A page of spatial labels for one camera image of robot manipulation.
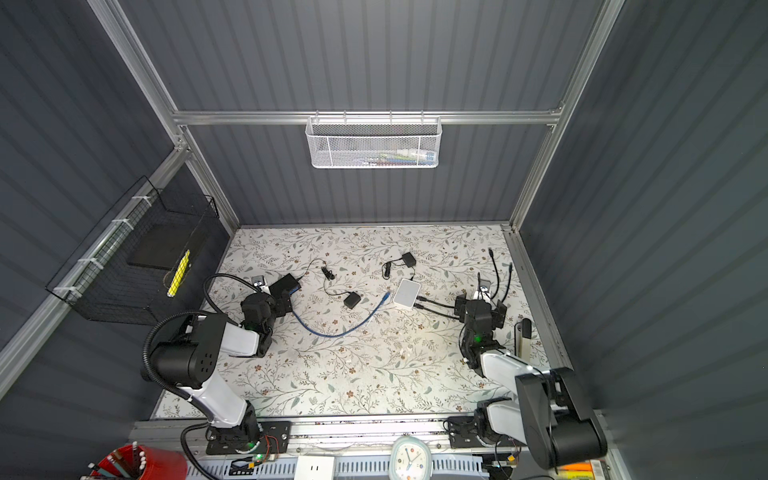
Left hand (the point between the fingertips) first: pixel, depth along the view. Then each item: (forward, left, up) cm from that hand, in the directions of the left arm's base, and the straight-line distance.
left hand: (268, 294), depth 96 cm
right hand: (-10, -68, +6) cm, 69 cm away
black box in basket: (0, +20, +25) cm, 32 cm away
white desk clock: (-47, -42, -2) cm, 63 cm away
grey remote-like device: (-20, -77, +1) cm, 80 cm away
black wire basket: (-14, +25, +28) cm, 40 cm away
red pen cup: (-45, +12, +11) cm, 48 cm away
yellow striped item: (-8, +12, +24) cm, 28 cm away
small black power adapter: (+14, -47, -3) cm, 49 cm away
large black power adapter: (-1, -27, -3) cm, 27 cm away
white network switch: (0, -45, -3) cm, 45 cm away
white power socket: (-47, -20, 0) cm, 51 cm away
